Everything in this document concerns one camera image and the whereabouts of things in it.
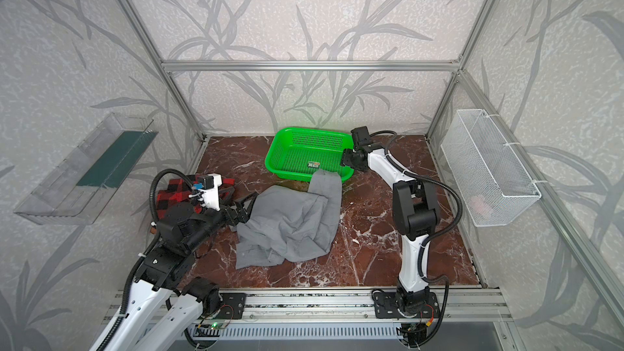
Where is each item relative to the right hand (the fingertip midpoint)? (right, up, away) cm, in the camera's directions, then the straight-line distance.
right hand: (349, 154), depth 99 cm
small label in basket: (-15, -5, +9) cm, 19 cm away
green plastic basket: (-23, 0, +13) cm, 27 cm away
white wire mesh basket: (+34, -9, -39) cm, 52 cm away
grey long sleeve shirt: (-23, -24, -17) cm, 37 cm away
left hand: (-31, -10, -30) cm, 44 cm away
